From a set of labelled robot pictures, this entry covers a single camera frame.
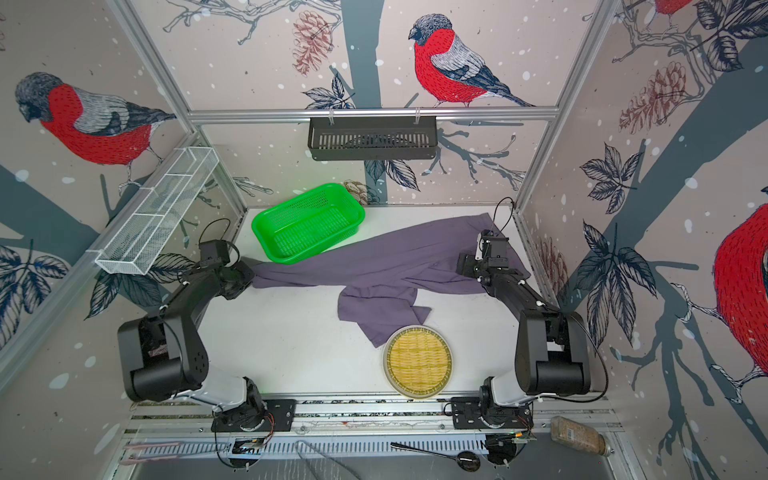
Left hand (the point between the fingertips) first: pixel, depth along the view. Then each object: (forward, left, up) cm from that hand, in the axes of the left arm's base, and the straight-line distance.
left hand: (247, 275), depth 90 cm
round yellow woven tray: (-24, -52, -8) cm, 58 cm away
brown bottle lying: (-41, -84, -3) cm, 94 cm away
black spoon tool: (-46, -62, -7) cm, 77 cm away
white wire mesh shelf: (-5, +18, +22) cm, 29 cm away
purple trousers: (+2, -41, -7) cm, 42 cm away
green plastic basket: (+30, -12, -10) cm, 34 cm away
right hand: (+3, -71, 0) cm, 71 cm away
